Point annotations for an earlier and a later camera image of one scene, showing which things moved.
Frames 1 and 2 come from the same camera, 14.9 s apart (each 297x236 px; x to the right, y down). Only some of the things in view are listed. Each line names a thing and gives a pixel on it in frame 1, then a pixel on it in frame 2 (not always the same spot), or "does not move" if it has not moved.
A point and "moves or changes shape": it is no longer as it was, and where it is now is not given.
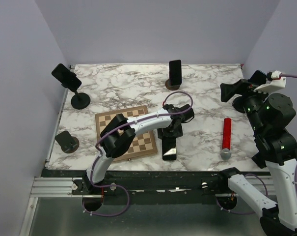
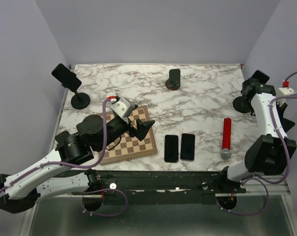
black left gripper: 177,132 → 143,128
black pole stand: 239,103 does not move
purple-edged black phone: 175,73 → 187,147
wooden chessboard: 143,143 does not move
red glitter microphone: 226,152 does not move
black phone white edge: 169,147 moves or changes shape
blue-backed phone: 258,78 does not move
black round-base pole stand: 80,101 does not move
